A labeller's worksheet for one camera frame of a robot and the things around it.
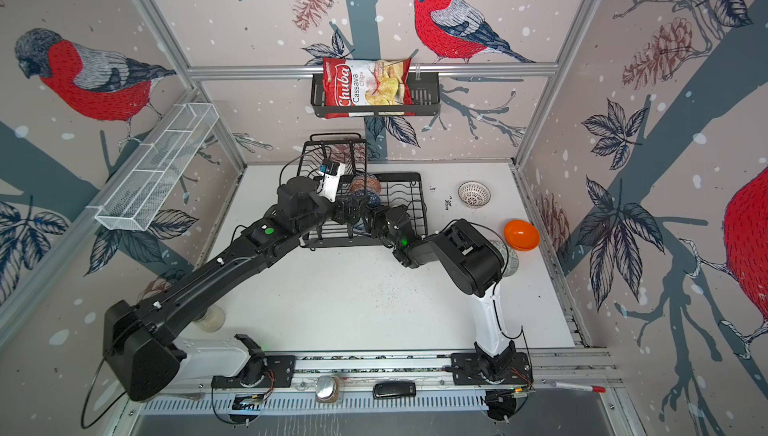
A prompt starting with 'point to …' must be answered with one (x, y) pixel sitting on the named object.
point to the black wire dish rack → (349, 148)
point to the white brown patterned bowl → (474, 194)
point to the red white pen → (594, 389)
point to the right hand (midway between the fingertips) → (354, 211)
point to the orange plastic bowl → (522, 235)
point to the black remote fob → (393, 389)
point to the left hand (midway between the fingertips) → (354, 190)
